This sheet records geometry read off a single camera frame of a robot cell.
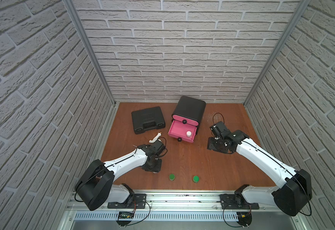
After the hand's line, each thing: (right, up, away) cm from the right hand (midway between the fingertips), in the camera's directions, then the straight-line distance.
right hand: (213, 145), depth 81 cm
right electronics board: (+12, -34, -12) cm, 38 cm away
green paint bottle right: (-10, -19, -2) cm, 21 cm away
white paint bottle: (-13, +6, +8) cm, 17 cm away
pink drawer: (-16, +7, +9) cm, 19 cm away
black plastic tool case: (-42, +15, +21) cm, 49 cm away
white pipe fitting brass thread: (-36, +2, +16) cm, 39 cm away
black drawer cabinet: (-13, +19, +8) cm, 24 cm away
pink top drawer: (-16, +15, +8) cm, 23 cm away
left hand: (-34, -13, +3) cm, 37 cm away
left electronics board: (-48, -36, -9) cm, 61 cm away
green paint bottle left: (-24, -17, -2) cm, 30 cm away
